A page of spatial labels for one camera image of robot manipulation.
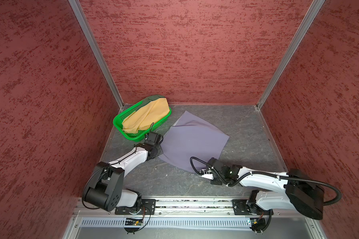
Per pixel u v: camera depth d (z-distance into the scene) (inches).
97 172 16.8
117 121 40.1
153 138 28.4
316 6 28.0
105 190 16.6
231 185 23.3
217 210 29.2
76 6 27.7
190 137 40.6
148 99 44.3
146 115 40.7
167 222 28.0
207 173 28.6
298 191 16.5
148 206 29.3
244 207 29.1
